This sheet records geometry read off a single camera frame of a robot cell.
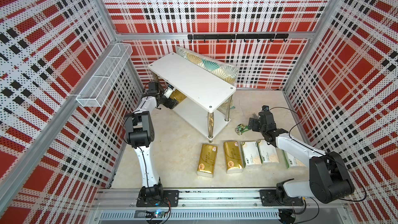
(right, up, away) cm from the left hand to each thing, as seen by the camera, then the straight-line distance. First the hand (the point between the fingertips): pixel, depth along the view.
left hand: (173, 98), depth 104 cm
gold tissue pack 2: (+37, -33, -24) cm, 56 cm away
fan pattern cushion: (+34, +12, -24) cm, 43 cm away
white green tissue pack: (+47, -31, -20) cm, 60 cm away
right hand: (+55, -14, -14) cm, 58 cm away
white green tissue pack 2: (+56, -31, -22) cm, 68 cm away
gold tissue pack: (+23, -33, -26) cm, 48 cm away
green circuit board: (+1, -54, -35) cm, 65 cm away
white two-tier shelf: (+24, -5, -37) cm, 44 cm away
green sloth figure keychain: (+45, -20, -6) cm, 50 cm away
